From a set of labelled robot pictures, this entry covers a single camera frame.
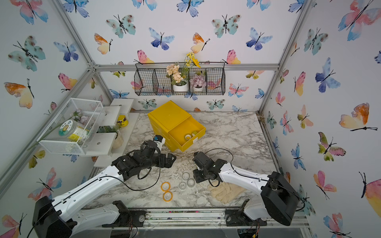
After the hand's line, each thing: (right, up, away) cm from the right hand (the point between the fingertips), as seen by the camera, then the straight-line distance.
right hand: (198, 174), depth 83 cm
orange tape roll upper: (-19, -7, +2) cm, 20 cm away
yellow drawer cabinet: (-19, +31, +6) cm, 37 cm away
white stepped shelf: (-49, +16, +1) cm, 51 cm away
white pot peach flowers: (-11, +52, +9) cm, 54 cm away
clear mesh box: (-60, +34, -3) cm, 69 cm away
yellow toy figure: (-53, +30, +22) cm, 65 cm away
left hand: (-14, +11, -5) cm, 19 cm away
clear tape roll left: (-9, -7, +2) cm, 12 cm away
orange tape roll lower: (-15, -13, -3) cm, 20 cm away
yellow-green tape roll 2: (-6, +20, +4) cm, 21 cm away
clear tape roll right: (-4, -6, +3) cm, 8 cm away
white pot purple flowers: (0, +52, +5) cm, 52 cm away
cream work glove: (+14, -10, 0) cm, 17 cm away
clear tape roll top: (-7, -3, +6) cm, 10 cm away
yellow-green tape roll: (-2, +22, +3) cm, 23 cm away
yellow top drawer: (-8, +22, +6) cm, 24 cm away
